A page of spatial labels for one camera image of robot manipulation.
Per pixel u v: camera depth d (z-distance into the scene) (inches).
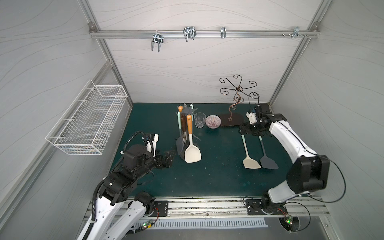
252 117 31.3
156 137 23.4
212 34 31.0
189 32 30.1
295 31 30.1
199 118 42.4
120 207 17.3
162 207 28.8
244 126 30.7
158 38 30.8
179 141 33.6
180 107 25.2
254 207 28.8
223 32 30.9
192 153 31.6
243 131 30.7
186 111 25.1
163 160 22.8
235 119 42.6
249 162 34.8
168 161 22.6
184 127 26.2
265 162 34.9
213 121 42.4
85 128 26.8
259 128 27.7
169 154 22.6
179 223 27.7
